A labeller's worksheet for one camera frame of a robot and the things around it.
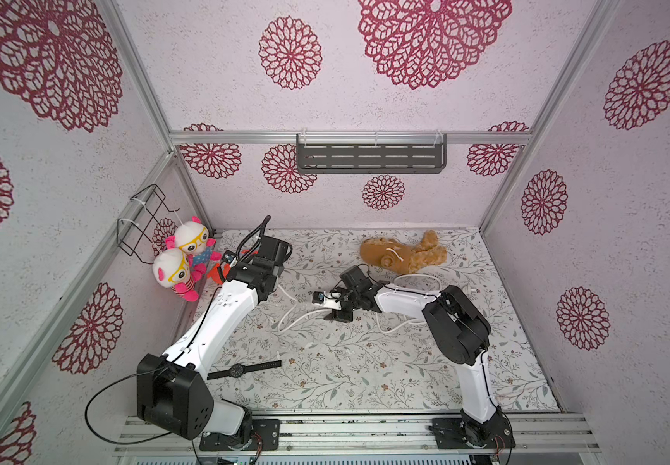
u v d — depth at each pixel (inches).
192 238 37.0
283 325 37.1
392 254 40.2
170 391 15.9
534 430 29.9
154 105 32.9
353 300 30.6
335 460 30.7
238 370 33.1
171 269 33.6
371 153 36.6
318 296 32.1
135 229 29.5
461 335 20.9
